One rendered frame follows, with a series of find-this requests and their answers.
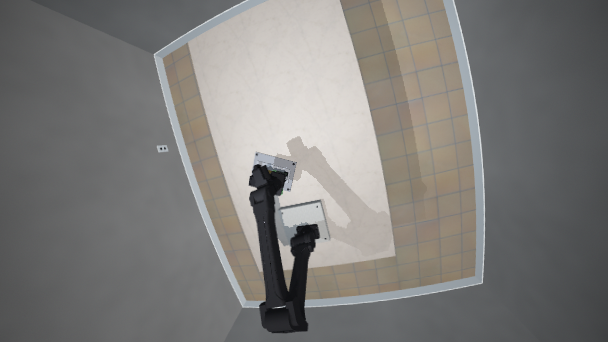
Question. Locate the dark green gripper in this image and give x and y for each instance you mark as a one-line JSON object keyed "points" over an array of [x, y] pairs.
{"points": [[280, 180]]}

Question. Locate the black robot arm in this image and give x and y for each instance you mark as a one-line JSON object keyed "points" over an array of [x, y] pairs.
{"points": [[280, 320]]}

